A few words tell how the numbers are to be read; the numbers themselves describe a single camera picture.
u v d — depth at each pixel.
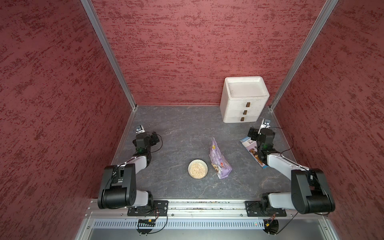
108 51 0.88
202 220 0.72
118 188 0.43
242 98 0.93
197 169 0.83
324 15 0.74
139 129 0.79
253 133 0.81
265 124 0.76
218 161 0.76
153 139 0.85
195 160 0.85
